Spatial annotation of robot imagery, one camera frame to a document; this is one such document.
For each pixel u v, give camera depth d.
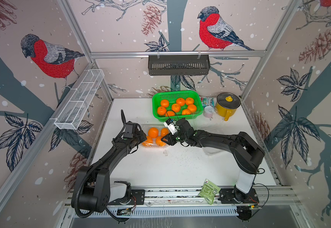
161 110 1.07
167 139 0.80
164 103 1.13
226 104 1.03
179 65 1.05
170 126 0.80
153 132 0.94
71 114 0.71
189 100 1.14
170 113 1.04
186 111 1.04
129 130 0.68
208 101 1.15
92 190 0.41
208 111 1.06
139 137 0.77
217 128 1.02
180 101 1.14
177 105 1.10
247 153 0.48
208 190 0.75
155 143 0.90
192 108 1.07
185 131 0.70
